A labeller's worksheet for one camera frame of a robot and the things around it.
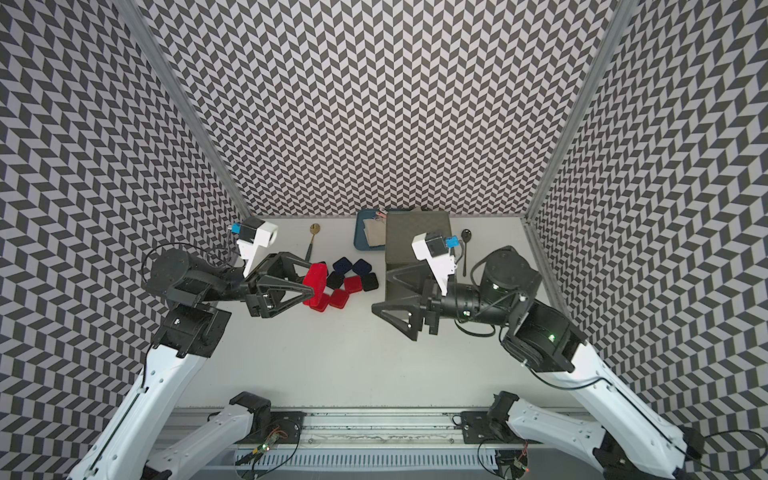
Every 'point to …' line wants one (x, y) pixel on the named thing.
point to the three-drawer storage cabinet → (401, 228)
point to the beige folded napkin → (375, 231)
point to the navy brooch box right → (362, 267)
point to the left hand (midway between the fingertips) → (316, 289)
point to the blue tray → (361, 242)
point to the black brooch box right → (370, 281)
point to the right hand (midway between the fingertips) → (384, 302)
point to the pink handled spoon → (381, 214)
